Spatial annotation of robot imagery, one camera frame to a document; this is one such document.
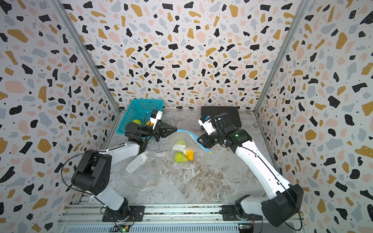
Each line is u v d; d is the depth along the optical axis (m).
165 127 0.70
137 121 1.06
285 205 0.38
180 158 0.89
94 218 0.73
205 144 0.67
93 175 0.46
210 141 0.66
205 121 0.65
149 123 0.68
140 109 1.21
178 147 0.84
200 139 0.70
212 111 1.20
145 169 0.89
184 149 0.84
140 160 0.90
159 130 0.66
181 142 0.91
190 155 0.90
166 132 0.71
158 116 0.65
